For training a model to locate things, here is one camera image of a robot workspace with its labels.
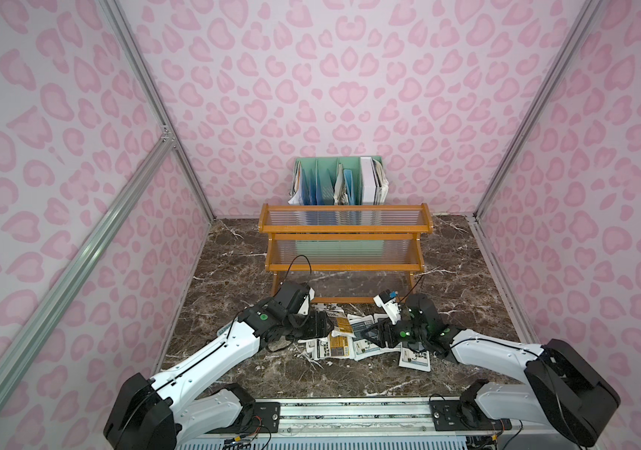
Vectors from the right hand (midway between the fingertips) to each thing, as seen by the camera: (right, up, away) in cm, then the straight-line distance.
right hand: (366, 333), depth 82 cm
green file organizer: (-7, +47, +16) cm, 50 cm away
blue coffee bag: (-2, +1, +6) cm, 6 cm away
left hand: (-12, +3, -3) cm, 13 cm away
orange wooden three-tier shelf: (-5, +23, +25) cm, 34 cm away
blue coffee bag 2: (0, -5, +2) cm, 6 cm away
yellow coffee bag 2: (-8, -4, +1) cm, 9 cm away
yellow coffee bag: (-6, +1, +4) cm, 7 cm away
